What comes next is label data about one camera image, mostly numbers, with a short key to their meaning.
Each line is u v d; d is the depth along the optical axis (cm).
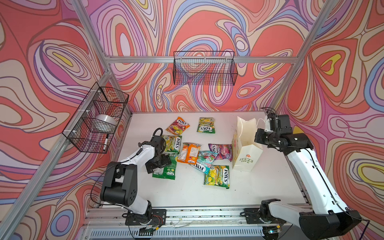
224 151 93
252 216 73
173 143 98
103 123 70
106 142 73
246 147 71
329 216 36
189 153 92
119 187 45
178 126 108
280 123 53
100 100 74
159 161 76
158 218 73
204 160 88
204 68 96
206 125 108
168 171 86
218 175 84
